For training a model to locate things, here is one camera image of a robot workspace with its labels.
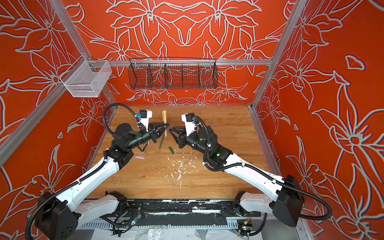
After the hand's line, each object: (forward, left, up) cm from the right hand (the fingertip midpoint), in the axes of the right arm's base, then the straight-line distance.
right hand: (168, 129), depth 64 cm
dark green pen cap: (+8, +4, -34) cm, 35 cm away
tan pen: (+2, +2, -4) cm, 5 cm away
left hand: (+4, +1, -1) cm, 4 cm away
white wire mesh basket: (+42, +56, -1) cm, 70 cm away
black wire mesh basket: (+51, +2, -4) cm, 51 cm away
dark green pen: (+12, +11, -33) cm, 37 cm away
